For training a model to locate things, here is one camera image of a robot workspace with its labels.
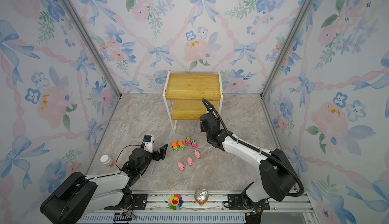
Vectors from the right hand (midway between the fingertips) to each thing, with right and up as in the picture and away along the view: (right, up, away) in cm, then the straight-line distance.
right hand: (207, 117), depth 86 cm
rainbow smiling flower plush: (-17, -40, -13) cm, 45 cm away
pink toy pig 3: (-15, -27, -3) cm, 31 cm away
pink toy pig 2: (-10, -25, -1) cm, 27 cm away
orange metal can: (-4, -34, -20) cm, 39 cm away
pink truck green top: (-12, -15, +6) cm, 20 cm away
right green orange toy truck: (-15, -17, +4) cm, 23 cm away
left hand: (-27, -14, 0) cm, 30 cm away
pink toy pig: (-6, -21, +1) cm, 22 cm away
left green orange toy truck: (-19, -17, +4) cm, 26 cm away
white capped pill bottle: (-54, -22, -6) cm, 58 cm away
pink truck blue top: (-8, -16, +5) cm, 19 cm away
